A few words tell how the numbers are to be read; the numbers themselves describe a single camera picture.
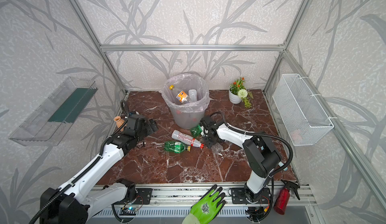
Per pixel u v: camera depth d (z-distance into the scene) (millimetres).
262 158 460
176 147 884
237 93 1003
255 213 737
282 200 702
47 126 637
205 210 692
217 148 841
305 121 609
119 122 906
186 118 876
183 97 866
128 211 717
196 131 953
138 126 619
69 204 372
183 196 752
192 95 937
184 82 951
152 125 753
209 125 719
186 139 887
